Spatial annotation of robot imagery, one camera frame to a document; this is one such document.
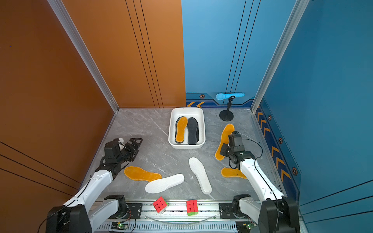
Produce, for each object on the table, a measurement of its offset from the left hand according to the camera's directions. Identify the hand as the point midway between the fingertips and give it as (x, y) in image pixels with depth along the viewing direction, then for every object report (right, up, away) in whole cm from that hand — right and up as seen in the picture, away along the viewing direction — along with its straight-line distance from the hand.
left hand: (142, 141), depth 85 cm
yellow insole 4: (+52, -19, +1) cm, 55 cm away
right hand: (+49, -4, +1) cm, 49 cm away
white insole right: (+33, -16, +2) cm, 37 cm away
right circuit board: (+55, -39, -16) cm, 69 cm away
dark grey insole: (+18, +4, +17) cm, 26 cm away
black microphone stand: (+58, +17, +31) cm, 68 cm away
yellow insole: (+22, +10, +23) cm, 34 cm away
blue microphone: (+48, +29, +10) cm, 57 cm away
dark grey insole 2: (+31, +5, +18) cm, 36 cm away
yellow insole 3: (+52, +7, +4) cm, 53 cm away
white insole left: (+10, -24, -4) cm, 26 cm away
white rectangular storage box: (+26, +7, +20) cm, 34 cm away
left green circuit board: (-7, -39, -14) cm, 42 cm away
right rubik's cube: (+30, -30, -15) cm, 45 cm away
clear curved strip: (+37, -37, -14) cm, 54 cm away
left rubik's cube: (+14, -29, -14) cm, 35 cm away
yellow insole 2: (-4, -19, 0) cm, 19 cm away
